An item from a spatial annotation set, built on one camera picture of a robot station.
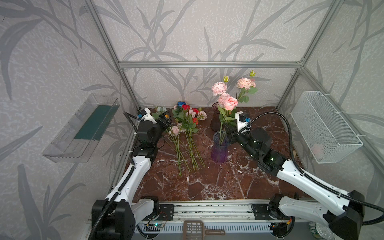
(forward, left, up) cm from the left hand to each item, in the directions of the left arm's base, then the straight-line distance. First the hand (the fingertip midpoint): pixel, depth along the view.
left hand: (170, 109), depth 76 cm
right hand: (-8, -29, +3) cm, 30 cm away
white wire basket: (-19, -70, +3) cm, 73 cm away
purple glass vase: (-13, -27, -16) cm, 34 cm away
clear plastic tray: (-19, +37, 0) cm, 42 cm away
